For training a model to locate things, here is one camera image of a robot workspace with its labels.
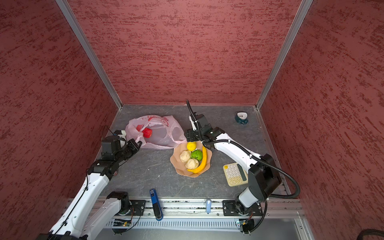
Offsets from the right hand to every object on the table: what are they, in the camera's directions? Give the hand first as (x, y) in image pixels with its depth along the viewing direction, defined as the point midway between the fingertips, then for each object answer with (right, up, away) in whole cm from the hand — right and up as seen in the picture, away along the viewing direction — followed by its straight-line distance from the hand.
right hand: (190, 135), depth 84 cm
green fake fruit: (+4, -12, +3) cm, 13 cm away
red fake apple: (-29, 0, +13) cm, 32 cm away
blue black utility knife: (-17, -34, -10) cm, 39 cm away
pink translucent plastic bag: (-25, 0, +19) cm, 31 cm away
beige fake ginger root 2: (+1, -17, -1) cm, 17 cm away
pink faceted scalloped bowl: (-6, -19, +2) cm, 20 cm away
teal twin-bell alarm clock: (+38, +10, +26) cm, 47 cm away
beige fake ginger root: (-4, -13, +3) cm, 14 cm away
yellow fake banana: (+7, -17, +1) cm, 19 cm away
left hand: (-26, -5, -4) cm, 27 cm away
